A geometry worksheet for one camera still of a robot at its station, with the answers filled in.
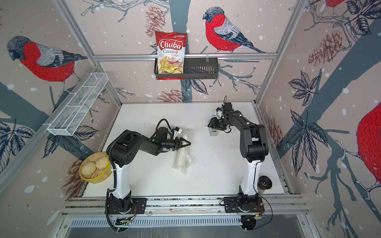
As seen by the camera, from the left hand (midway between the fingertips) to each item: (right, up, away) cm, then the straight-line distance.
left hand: (190, 143), depth 91 cm
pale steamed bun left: (-58, -12, -10) cm, 60 cm away
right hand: (+14, +11, +10) cm, 20 cm away
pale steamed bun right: (-51, -10, -8) cm, 52 cm away
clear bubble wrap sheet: (-4, -7, -7) cm, 11 cm away
